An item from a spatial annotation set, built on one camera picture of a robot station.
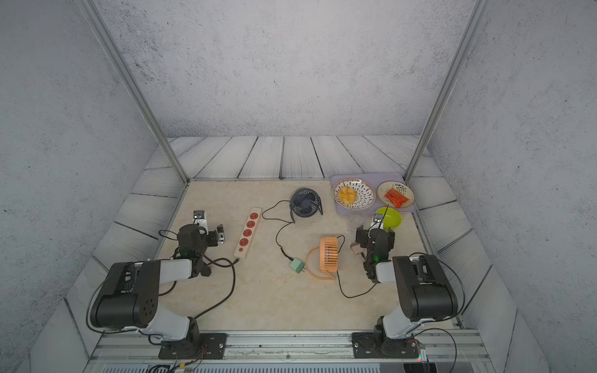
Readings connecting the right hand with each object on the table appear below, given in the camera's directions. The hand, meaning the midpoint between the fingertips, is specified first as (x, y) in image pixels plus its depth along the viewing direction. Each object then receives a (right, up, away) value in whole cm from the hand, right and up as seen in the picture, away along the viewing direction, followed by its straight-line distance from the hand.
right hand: (377, 225), depth 93 cm
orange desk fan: (-20, -10, -9) cm, 25 cm away
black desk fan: (-29, +9, +7) cm, 31 cm away
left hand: (-66, 0, +1) cm, 66 cm away
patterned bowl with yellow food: (-6, +13, +18) cm, 23 cm away
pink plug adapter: (-8, -9, 0) cm, 12 cm away
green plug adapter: (-31, -14, -4) cm, 35 cm away
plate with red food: (+15, +13, +20) cm, 28 cm away
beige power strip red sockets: (-54, -9, 0) cm, 55 cm away
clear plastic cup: (-7, +1, +9) cm, 12 cm away
